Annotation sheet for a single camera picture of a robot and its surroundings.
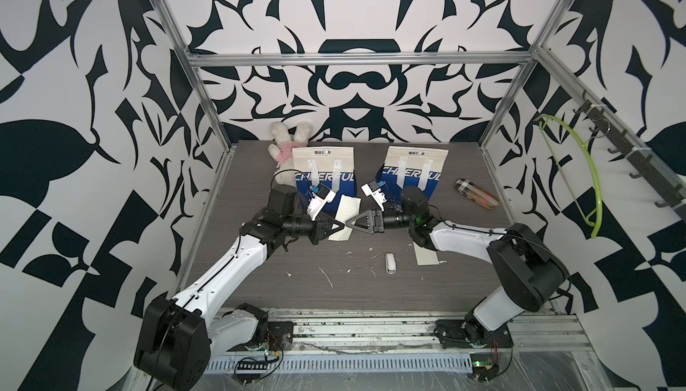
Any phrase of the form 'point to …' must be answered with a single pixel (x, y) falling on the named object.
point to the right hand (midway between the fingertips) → (351, 222)
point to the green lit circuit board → (484, 366)
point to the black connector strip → (252, 366)
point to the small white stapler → (390, 263)
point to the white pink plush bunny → (281, 151)
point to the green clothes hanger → (597, 229)
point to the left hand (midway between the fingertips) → (340, 221)
